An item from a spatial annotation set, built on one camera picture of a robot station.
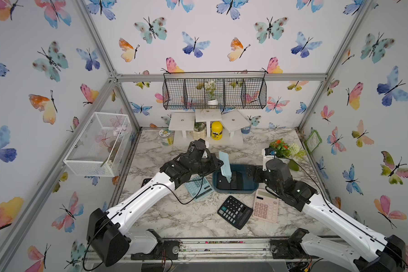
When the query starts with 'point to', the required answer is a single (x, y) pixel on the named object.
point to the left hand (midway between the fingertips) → (226, 162)
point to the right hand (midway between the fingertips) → (255, 164)
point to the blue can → (246, 130)
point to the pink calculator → (266, 205)
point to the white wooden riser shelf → (186, 122)
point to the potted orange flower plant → (292, 151)
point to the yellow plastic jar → (217, 130)
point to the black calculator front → (236, 212)
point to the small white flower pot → (211, 87)
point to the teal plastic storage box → (249, 184)
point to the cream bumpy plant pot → (199, 130)
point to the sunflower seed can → (166, 136)
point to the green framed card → (313, 141)
